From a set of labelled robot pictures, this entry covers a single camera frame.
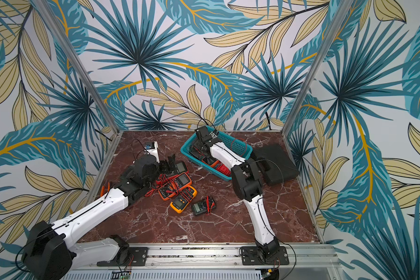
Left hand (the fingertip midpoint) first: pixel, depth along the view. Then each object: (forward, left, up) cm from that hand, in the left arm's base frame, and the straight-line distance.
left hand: (165, 157), depth 80 cm
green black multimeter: (+13, -13, -12) cm, 22 cm away
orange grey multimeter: (+12, -21, -19) cm, 31 cm away
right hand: (+19, -14, -12) cm, 26 cm away
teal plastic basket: (+20, -34, -13) cm, 42 cm away
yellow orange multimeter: (-12, -8, -17) cm, 22 cm away
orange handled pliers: (-7, +36, -20) cm, 42 cm away
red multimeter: (+5, -28, -16) cm, 32 cm away
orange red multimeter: (-7, -1, -17) cm, 19 cm away
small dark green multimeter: (-15, -19, -17) cm, 29 cm away
